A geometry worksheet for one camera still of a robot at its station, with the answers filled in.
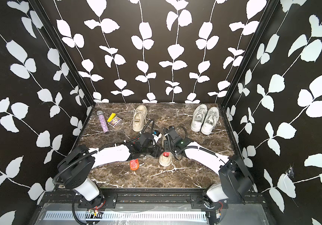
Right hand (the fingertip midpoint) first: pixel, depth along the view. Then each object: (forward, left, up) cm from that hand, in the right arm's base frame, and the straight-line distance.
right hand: (165, 142), depth 86 cm
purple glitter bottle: (+25, +51, -5) cm, 57 cm away
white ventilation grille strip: (-37, +49, -9) cm, 63 cm away
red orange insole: (-11, +20, -8) cm, 24 cm away
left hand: (-2, +2, -2) cm, 3 cm away
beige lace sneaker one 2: (-9, 0, -2) cm, 9 cm away
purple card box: (+23, +40, -8) cm, 47 cm away
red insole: (-5, 0, -6) cm, 8 cm away
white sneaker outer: (+21, -34, -2) cm, 40 cm away
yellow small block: (+27, +44, -8) cm, 53 cm away
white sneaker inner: (+23, -24, -1) cm, 33 cm away
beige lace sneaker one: (+23, +20, -3) cm, 31 cm away
